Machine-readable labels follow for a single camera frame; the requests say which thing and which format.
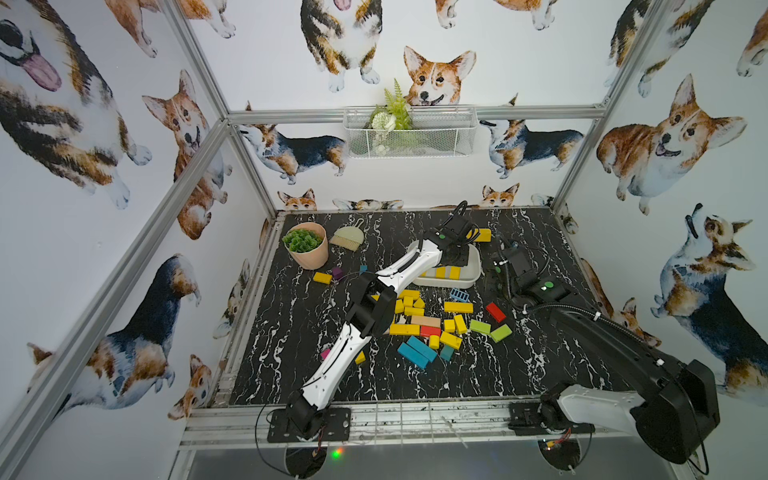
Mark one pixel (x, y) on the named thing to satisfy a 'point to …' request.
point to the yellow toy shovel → (485, 235)
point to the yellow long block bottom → (404, 329)
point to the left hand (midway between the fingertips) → (468, 255)
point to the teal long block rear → (422, 348)
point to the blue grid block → (459, 295)
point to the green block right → (501, 333)
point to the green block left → (480, 326)
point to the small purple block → (337, 272)
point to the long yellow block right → (458, 307)
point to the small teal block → (446, 352)
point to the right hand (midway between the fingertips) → (490, 276)
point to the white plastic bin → (450, 276)
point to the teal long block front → (414, 355)
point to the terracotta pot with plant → (308, 245)
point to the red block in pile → (426, 330)
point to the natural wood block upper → (425, 321)
